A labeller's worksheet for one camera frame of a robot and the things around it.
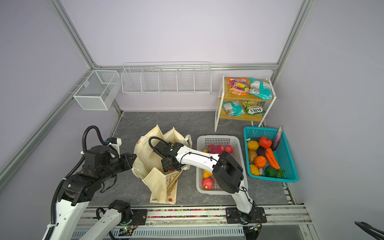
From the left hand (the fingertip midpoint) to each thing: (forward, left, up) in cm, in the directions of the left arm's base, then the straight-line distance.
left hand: (136, 158), depth 67 cm
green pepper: (-4, -70, -19) cm, 73 cm away
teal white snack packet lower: (+35, -53, -7) cm, 64 cm away
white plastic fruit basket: (+17, -32, -19) cm, 41 cm away
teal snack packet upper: (+33, -65, +10) cm, 74 cm away
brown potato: (+8, -62, -20) cm, 66 cm away
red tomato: (+14, -71, -17) cm, 74 cm away
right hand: (+3, -13, -19) cm, 23 cm away
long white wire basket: (+57, -10, +3) cm, 58 cm away
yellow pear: (-2, -33, -22) cm, 40 cm away
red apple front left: (-8, -33, -19) cm, 39 cm away
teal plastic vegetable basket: (+7, -80, -19) cm, 83 cm away
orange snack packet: (+35, -54, +11) cm, 65 cm away
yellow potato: (+15, -64, -20) cm, 69 cm away
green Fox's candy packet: (+35, -67, -6) cm, 75 cm away
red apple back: (+14, -48, -21) cm, 54 cm away
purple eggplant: (+15, -79, -19) cm, 82 cm away
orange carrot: (+6, -74, -23) cm, 78 cm away
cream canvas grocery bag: (-9, -9, -13) cm, 19 cm away
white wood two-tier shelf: (+37, -60, -8) cm, 71 cm away
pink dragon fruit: (+10, -38, -15) cm, 42 cm away
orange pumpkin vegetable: (+2, -63, -16) cm, 65 cm away
